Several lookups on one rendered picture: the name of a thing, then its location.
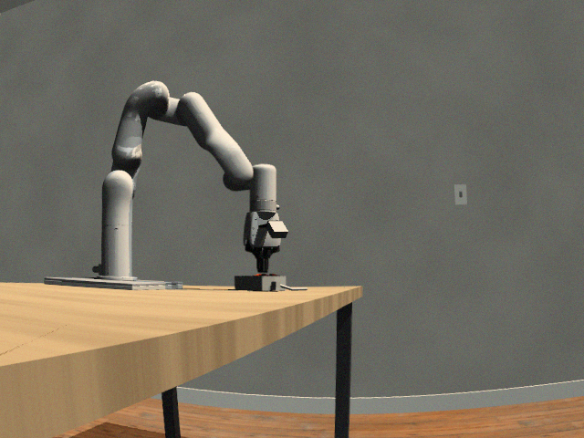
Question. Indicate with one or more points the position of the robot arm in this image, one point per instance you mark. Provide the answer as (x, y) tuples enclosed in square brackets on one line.
[(152, 100)]

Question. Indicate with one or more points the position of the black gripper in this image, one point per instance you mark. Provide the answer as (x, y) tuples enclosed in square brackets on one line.
[(259, 237)]

